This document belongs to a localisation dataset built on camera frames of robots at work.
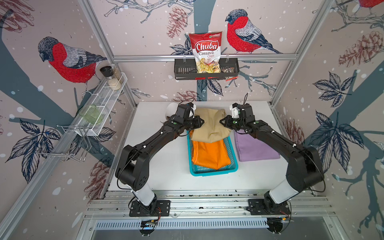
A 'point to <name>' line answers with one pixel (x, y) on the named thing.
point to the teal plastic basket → (233, 167)
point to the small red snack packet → (231, 78)
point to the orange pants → (213, 155)
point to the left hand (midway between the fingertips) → (207, 118)
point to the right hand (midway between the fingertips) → (219, 120)
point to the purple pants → (250, 148)
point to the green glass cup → (90, 113)
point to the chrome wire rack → (67, 141)
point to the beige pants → (211, 130)
